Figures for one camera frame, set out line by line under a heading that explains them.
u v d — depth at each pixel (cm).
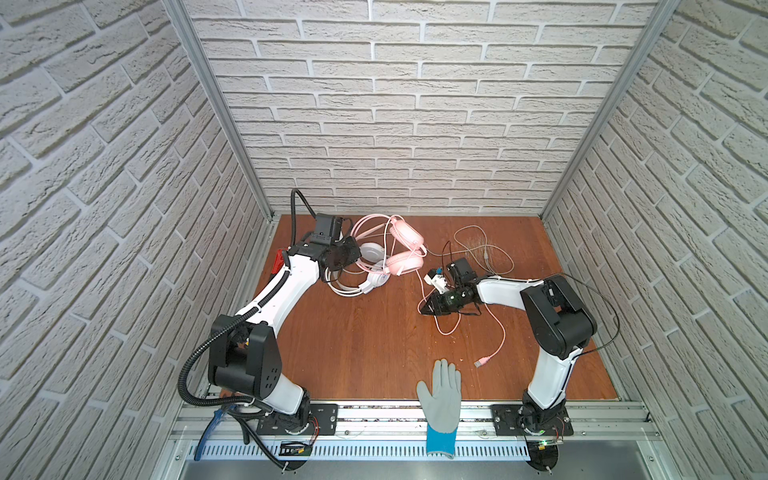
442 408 75
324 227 66
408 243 76
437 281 90
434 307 85
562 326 51
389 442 71
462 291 75
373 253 98
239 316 45
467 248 110
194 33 74
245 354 43
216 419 73
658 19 70
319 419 74
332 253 64
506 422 74
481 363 83
